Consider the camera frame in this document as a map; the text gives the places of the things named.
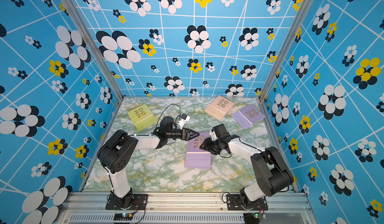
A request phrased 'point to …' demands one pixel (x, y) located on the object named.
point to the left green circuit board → (123, 216)
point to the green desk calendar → (142, 117)
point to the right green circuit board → (253, 218)
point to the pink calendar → (219, 107)
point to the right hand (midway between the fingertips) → (204, 147)
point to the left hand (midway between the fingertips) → (198, 134)
